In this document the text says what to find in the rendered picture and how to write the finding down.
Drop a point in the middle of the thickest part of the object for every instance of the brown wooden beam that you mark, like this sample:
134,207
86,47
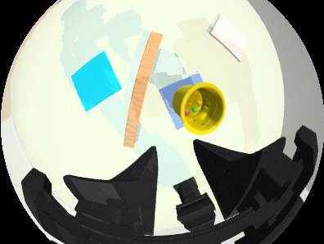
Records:
139,89

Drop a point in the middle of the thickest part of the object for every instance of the yellow cup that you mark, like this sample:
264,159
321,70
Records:
208,115

